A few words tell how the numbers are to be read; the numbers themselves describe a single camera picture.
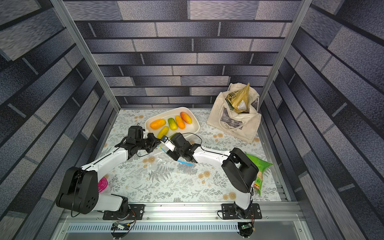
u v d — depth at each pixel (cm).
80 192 43
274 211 78
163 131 101
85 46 84
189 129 108
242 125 89
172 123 106
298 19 73
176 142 68
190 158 64
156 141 80
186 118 110
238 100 92
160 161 93
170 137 71
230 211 73
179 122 107
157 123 105
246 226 73
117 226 71
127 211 69
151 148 79
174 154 77
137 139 70
